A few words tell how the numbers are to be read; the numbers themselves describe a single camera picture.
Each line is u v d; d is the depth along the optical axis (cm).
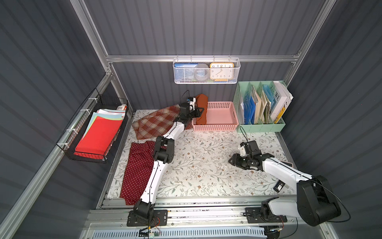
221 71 88
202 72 91
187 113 92
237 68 85
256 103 94
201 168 91
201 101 109
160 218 74
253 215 73
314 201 42
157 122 112
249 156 75
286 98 94
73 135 63
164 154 72
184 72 92
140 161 93
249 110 99
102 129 73
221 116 115
